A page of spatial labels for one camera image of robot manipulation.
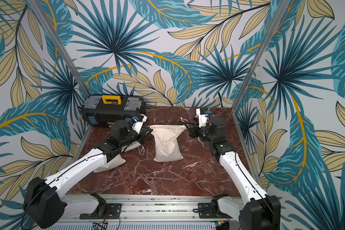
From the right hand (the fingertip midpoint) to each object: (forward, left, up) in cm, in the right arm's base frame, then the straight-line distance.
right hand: (175, 127), depth 72 cm
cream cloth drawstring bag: (-3, +5, -13) cm, 14 cm away
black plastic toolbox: (+22, +47, -10) cm, 53 cm away
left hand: (+2, +14, -5) cm, 14 cm away
